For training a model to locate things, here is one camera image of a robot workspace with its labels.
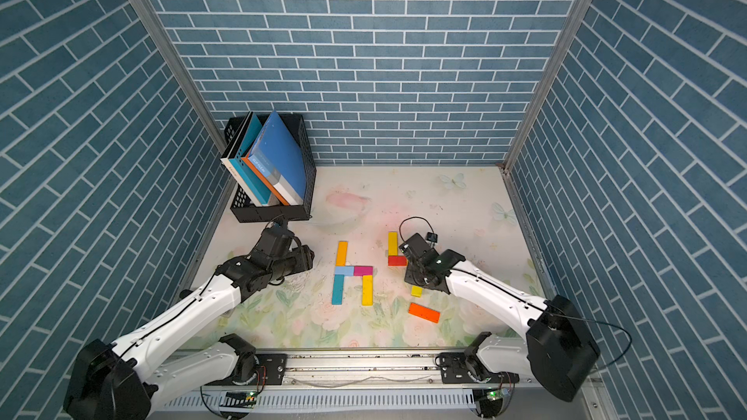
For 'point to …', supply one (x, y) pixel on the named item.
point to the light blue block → (347, 271)
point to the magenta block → (360, 270)
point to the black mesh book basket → (241, 209)
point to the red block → (397, 261)
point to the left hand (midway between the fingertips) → (314, 257)
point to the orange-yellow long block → (341, 253)
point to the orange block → (424, 312)
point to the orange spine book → (261, 175)
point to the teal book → (244, 169)
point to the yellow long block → (368, 290)
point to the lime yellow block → (416, 291)
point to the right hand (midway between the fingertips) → (414, 276)
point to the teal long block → (337, 291)
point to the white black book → (231, 167)
